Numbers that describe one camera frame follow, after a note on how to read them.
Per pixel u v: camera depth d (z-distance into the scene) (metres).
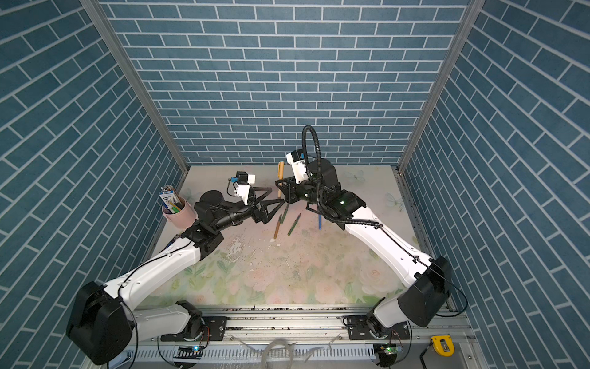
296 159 0.61
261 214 0.63
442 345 0.69
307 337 0.74
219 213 0.58
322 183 0.52
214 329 0.74
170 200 0.88
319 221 1.02
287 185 0.60
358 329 0.74
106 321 0.39
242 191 0.63
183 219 0.94
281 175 0.68
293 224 0.99
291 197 0.62
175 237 0.93
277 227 0.99
